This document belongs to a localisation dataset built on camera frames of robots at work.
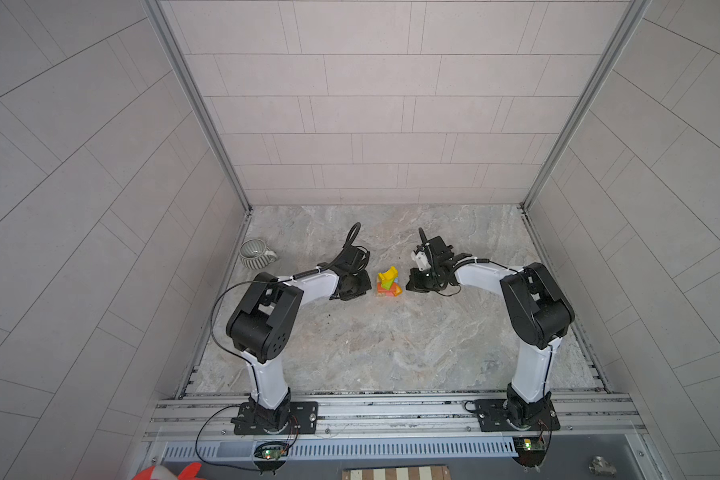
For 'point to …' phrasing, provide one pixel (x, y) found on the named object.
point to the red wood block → (388, 293)
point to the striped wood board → (422, 472)
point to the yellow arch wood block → (390, 274)
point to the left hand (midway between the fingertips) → (376, 283)
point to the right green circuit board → (530, 450)
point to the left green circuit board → (270, 457)
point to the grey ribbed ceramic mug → (254, 254)
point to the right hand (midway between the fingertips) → (405, 285)
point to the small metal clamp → (599, 465)
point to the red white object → (158, 472)
